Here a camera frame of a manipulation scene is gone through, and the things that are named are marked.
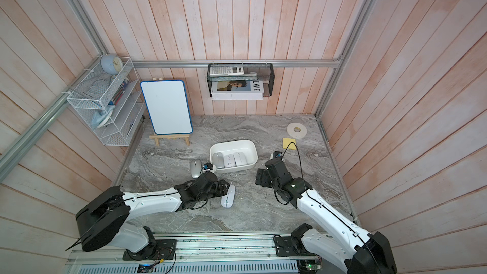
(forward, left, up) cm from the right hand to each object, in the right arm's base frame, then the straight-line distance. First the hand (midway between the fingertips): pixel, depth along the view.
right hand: (264, 173), depth 83 cm
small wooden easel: (+24, +58, -5) cm, 63 cm away
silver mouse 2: (+12, +23, -9) cm, 27 cm away
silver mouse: (+7, +34, -9) cm, 36 cm away
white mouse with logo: (+10, +17, -7) cm, 21 cm away
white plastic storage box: (+20, +7, -8) cm, 22 cm away
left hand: (-5, +19, -7) cm, 21 cm away
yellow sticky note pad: (+27, -15, -12) cm, 33 cm away
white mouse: (-10, +17, -8) cm, 21 cm away
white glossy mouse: (+12, +12, -8) cm, 19 cm away
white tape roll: (+35, -23, -11) cm, 43 cm away
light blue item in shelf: (+16, +73, +19) cm, 77 cm away
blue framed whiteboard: (+29, +48, +11) cm, 58 cm away
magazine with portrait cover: (+36, +13, +18) cm, 42 cm away
